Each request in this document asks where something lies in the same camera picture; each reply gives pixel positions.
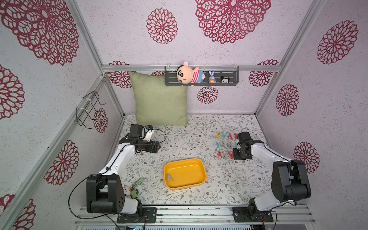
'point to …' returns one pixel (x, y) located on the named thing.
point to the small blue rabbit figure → (212, 79)
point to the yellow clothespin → (219, 135)
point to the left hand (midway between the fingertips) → (153, 146)
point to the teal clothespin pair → (217, 145)
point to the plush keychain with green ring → (132, 190)
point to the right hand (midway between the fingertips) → (237, 154)
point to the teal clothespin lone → (224, 136)
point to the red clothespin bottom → (231, 155)
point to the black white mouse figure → (224, 81)
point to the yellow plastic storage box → (186, 173)
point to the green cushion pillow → (157, 104)
